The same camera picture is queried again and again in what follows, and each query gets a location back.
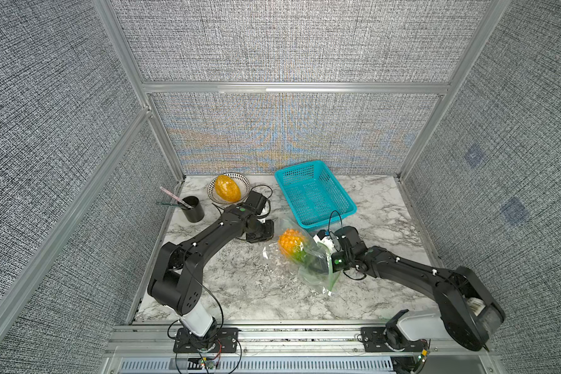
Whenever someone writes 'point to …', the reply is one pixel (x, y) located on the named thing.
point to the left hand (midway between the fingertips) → (276, 234)
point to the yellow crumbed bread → (226, 188)
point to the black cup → (196, 213)
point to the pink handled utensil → (177, 198)
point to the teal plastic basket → (313, 195)
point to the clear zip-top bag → (298, 249)
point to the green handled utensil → (171, 204)
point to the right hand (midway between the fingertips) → (311, 261)
